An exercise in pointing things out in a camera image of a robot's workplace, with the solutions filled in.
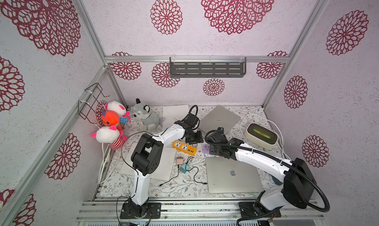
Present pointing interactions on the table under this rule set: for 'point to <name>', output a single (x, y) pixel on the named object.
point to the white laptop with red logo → (173, 113)
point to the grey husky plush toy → (148, 121)
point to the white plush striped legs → (110, 135)
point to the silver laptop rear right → (218, 117)
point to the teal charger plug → (184, 168)
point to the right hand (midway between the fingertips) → (212, 146)
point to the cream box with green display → (261, 136)
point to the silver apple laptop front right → (227, 175)
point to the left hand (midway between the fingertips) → (201, 142)
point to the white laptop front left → (163, 172)
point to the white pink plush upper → (117, 107)
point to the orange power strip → (184, 147)
